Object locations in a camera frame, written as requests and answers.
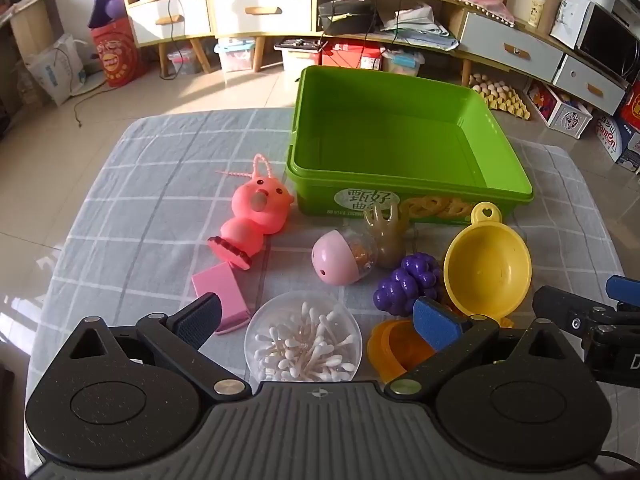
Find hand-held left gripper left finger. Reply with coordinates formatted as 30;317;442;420
67;292;252;403

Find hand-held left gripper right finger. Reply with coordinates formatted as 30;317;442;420
382;296;584;403

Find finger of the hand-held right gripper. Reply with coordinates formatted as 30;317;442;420
531;285;603;337
605;275;640;311

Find pink box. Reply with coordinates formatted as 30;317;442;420
191;263;251;336

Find purple toy grapes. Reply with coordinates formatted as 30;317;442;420
374;253;443;317

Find orange plastic lid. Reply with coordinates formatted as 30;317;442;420
367;317;516;386

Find yellow plastic bowl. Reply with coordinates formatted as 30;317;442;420
443;201;532;321

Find clear cotton swab container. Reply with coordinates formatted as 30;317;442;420
244;290;364;385

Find pink egg capsule toy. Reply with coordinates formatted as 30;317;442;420
311;228;379;288

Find green plastic bin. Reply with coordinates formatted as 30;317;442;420
285;65;535;223

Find brown hand-shaped toy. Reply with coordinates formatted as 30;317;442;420
362;205;418;269

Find pink pig toy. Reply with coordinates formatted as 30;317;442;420
207;154;296;272

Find white blue carton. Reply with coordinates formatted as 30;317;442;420
591;109;640;175

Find grey checked tablecloth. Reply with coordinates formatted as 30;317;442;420
25;107;626;476

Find red carton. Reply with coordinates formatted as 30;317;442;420
619;82;640;132

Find white printed box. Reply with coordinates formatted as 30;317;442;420
526;80;594;141

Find yellow egg tray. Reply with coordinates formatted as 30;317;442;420
467;73;532;122

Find black microwave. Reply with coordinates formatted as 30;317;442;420
549;0;640;82

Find small clear storage box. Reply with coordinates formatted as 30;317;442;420
166;49;202;77

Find clear storage box colourful contents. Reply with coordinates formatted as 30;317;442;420
382;49;426;79

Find low wooden cabinet grey drawers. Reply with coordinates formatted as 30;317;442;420
315;0;632;117

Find clear storage box blue lid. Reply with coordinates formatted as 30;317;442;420
214;39;257;74

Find red gift bag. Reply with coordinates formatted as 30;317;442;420
90;16;147;88

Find red storage box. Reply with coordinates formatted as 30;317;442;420
321;39;387;74

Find clear storage box with tools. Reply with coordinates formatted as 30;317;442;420
274;37;322;77

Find white plastic bag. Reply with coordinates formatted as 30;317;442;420
24;34;87;107

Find pile of papers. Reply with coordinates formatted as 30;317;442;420
379;2;460;52

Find white printed tumbler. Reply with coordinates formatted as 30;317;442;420
527;0;552;29

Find wooden cabinet white drawers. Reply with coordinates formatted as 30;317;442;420
120;0;323;77

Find black bag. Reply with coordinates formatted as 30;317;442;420
318;0;377;37

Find purple plush toy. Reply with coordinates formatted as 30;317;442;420
89;0;128;29

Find black floor cable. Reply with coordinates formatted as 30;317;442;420
72;82;121;132

